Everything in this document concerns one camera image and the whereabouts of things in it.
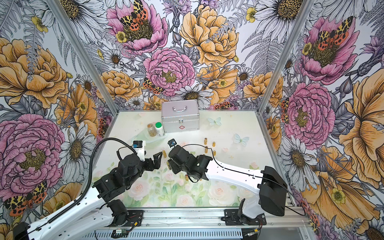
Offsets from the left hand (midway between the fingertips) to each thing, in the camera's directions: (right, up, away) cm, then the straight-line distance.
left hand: (153, 156), depth 77 cm
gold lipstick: (+28, +5, +25) cm, 38 cm away
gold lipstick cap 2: (+33, -2, +20) cm, 39 cm away
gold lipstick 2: (+28, 0, +20) cm, 35 cm away
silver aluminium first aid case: (+11, +22, +27) cm, 37 cm away
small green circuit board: (-15, -36, -4) cm, 39 cm away
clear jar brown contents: (-9, +12, +27) cm, 31 cm away
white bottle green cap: (-3, +13, +24) cm, 28 cm away
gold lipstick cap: (+33, +3, +23) cm, 40 cm away
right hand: (+11, -3, 0) cm, 12 cm away
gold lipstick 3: (+16, -14, +9) cm, 23 cm away
